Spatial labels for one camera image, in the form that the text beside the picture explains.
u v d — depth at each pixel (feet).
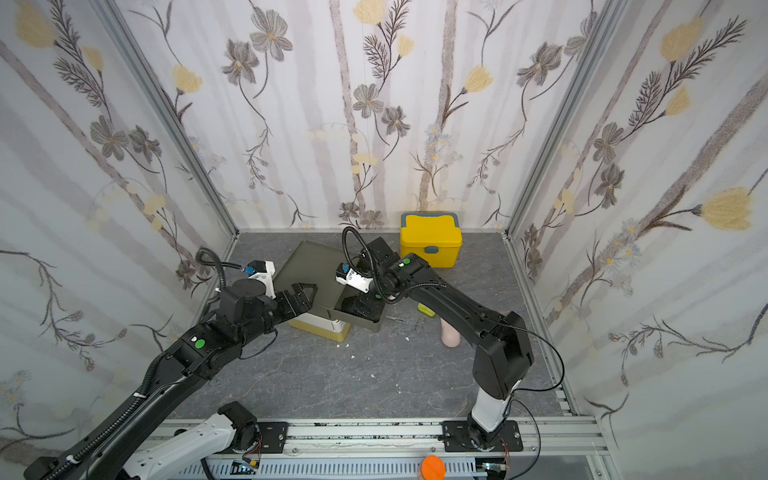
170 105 2.81
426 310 3.14
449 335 2.96
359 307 2.31
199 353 1.52
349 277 2.31
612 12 2.22
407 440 2.46
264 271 2.06
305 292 2.04
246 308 1.64
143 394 1.39
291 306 1.98
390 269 1.91
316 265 2.94
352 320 2.53
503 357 1.47
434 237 3.33
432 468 2.02
